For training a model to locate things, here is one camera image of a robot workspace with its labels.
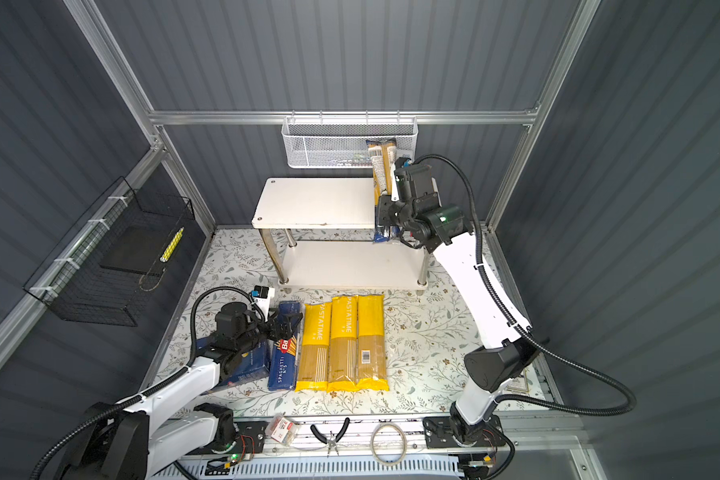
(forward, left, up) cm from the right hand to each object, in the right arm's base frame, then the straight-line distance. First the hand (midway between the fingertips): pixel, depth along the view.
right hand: (385, 205), depth 72 cm
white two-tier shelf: (+27, +24, -38) cm, 53 cm away
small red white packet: (-42, +26, -35) cm, 61 cm away
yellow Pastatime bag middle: (-29, +12, -35) cm, 46 cm away
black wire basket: (-5, +67, -8) cm, 68 cm away
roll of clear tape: (-46, +4, -36) cm, 59 cm away
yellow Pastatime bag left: (-21, +21, -36) cm, 47 cm away
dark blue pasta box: (-28, +36, -31) cm, 55 cm away
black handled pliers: (-44, +14, -38) cm, 60 cm away
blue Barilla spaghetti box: (-29, +28, -34) cm, 53 cm away
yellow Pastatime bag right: (-21, +4, -36) cm, 42 cm away
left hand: (-14, +28, -28) cm, 42 cm away
